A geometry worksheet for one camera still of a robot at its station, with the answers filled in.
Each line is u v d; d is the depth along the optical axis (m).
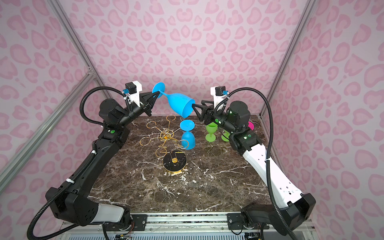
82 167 0.44
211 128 0.95
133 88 0.51
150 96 0.59
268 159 0.43
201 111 0.56
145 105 0.56
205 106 0.55
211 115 0.55
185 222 0.75
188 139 0.80
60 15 0.71
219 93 0.51
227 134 1.07
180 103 0.60
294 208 0.37
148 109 0.57
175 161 0.93
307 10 0.70
